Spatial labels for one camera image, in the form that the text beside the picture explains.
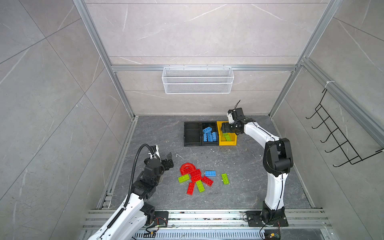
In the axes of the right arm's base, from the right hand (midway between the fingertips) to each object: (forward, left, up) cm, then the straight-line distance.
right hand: (226, 126), depth 101 cm
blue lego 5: (-30, +13, -8) cm, 33 cm away
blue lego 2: (-3, +8, -7) cm, 11 cm away
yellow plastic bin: (-6, +2, -8) cm, 10 cm away
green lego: (-4, -1, -7) cm, 8 cm away
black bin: (+2, +24, -11) cm, 26 cm away
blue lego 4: (-4, +11, -7) cm, 14 cm away
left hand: (-23, +40, +8) cm, 47 cm away
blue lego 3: (-4, +15, -6) cm, 17 cm away
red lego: (-39, +25, -8) cm, 47 cm away
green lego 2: (-33, +29, -8) cm, 44 cm away
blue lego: (+1, +13, -5) cm, 13 cm away
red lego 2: (-34, +15, -8) cm, 39 cm away
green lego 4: (-33, +4, -10) cm, 35 cm away
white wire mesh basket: (+24, +19, +21) cm, 37 cm away
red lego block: (-32, +22, -7) cm, 39 cm away
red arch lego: (-26, +27, -8) cm, 39 cm away
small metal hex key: (-18, +35, -8) cm, 40 cm away
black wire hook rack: (-31, -42, +24) cm, 57 cm away
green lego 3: (-37, +20, -7) cm, 43 cm away
